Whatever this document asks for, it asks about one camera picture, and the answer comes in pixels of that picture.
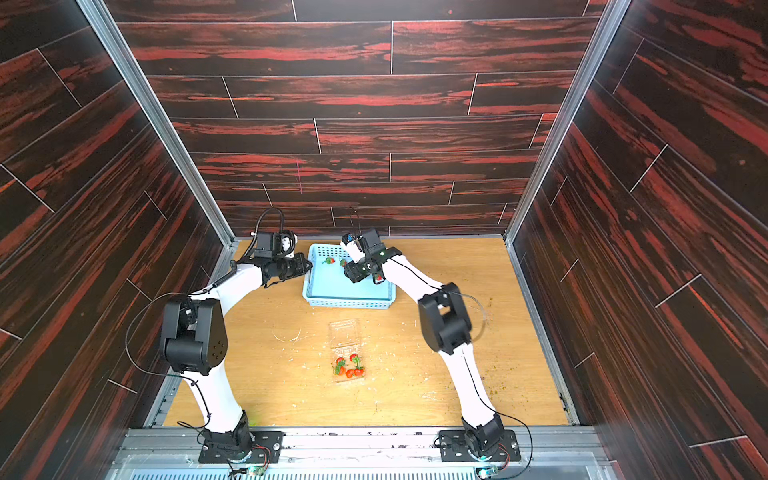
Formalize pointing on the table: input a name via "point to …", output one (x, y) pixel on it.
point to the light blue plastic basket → (328, 286)
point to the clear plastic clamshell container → (348, 359)
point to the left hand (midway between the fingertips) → (314, 263)
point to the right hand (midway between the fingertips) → (359, 264)
